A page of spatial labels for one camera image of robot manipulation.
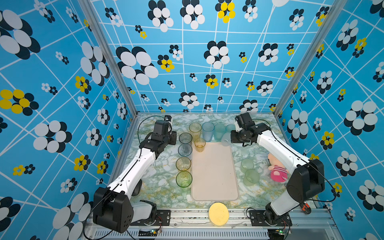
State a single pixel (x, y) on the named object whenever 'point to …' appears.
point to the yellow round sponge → (218, 214)
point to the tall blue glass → (208, 128)
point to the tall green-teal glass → (230, 127)
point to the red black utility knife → (306, 208)
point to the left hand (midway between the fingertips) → (172, 132)
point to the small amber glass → (199, 143)
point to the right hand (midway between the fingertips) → (233, 137)
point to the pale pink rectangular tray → (213, 176)
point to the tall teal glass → (219, 130)
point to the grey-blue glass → (185, 150)
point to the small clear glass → (226, 139)
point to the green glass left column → (184, 179)
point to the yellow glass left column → (183, 163)
